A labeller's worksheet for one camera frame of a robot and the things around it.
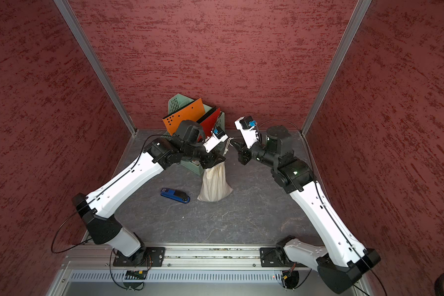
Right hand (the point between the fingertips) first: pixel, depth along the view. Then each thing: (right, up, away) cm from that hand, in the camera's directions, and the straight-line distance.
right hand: (230, 143), depth 63 cm
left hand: (-5, -5, +7) cm, 10 cm away
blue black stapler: (-27, -25, +25) cm, 44 cm away
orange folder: (-19, +17, +28) cm, 38 cm away
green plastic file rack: (-31, +25, +41) cm, 57 cm away
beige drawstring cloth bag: (-6, -16, +13) cm, 22 cm away
